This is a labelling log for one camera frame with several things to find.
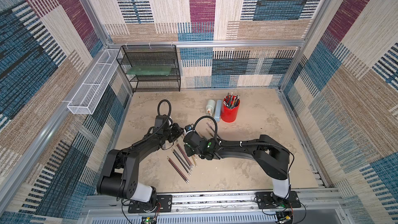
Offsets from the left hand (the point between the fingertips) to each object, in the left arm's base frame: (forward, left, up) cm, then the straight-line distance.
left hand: (185, 129), depth 91 cm
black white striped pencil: (-17, +2, -7) cm, 18 cm away
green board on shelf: (+29, +20, +20) cm, 40 cm away
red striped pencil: (-20, +3, -7) cm, 22 cm away
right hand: (-9, -3, -4) cm, 10 cm away
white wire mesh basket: (+15, +57, +11) cm, 60 cm away
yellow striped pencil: (-15, -5, -8) cm, 18 cm away
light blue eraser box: (+15, -21, -2) cm, 25 cm away
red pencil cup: (+10, -26, -1) cm, 28 cm away
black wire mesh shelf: (+43, +22, +22) cm, 53 cm away
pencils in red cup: (+14, -28, +7) cm, 32 cm away
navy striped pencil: (-15, +1, -8) cm, 17 cm away
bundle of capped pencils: (+3, -17, -8) cm, 19 cm away
